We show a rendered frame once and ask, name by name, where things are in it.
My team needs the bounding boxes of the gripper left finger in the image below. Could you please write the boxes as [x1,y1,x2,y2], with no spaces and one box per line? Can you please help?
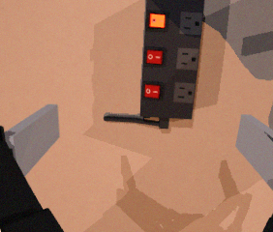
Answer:
[0,104,64,232]

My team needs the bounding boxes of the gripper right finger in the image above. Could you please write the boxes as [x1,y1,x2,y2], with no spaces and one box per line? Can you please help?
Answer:
[235,114,273,232]

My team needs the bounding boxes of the black power strip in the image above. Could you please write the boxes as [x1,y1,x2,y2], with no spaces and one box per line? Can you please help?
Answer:
[104,0,204,129]

